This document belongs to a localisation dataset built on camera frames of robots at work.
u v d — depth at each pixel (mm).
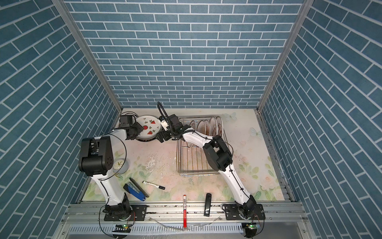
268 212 751
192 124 977
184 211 738
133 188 808
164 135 866
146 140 990
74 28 772
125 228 719
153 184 831
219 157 589
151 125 1058
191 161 912
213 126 962
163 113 753
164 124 884
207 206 737
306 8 722
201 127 967
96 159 517
